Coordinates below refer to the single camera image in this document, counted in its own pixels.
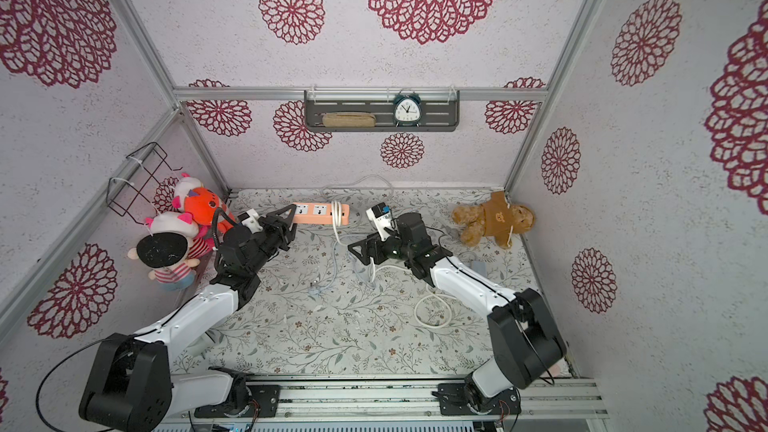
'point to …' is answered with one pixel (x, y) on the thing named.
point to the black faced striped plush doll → (171, 249)
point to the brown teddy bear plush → (495, 218)
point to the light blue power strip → (364, 270)
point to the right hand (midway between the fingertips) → (358, 240)
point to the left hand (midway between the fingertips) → (299, 207)
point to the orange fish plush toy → (201, 204)
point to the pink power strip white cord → (337, 216)
